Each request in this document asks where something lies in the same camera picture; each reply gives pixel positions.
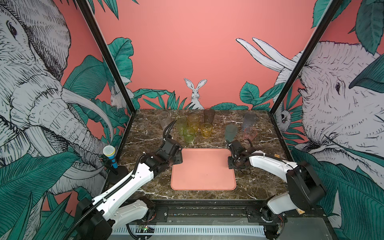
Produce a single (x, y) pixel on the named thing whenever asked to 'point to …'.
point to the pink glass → (250, 133)
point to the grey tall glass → (249, 119)
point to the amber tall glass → (193, 119)
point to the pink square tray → (203, 169)
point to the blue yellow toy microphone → (109, 151)
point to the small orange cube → (278, 156)
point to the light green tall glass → (181, 123)
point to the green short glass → (188, 133)
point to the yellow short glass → (206, 129)
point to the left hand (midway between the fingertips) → (177, 152)
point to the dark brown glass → (209, 115)
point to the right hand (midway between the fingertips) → (230, 162)
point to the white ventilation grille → (195, 230)
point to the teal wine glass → (231, 130)
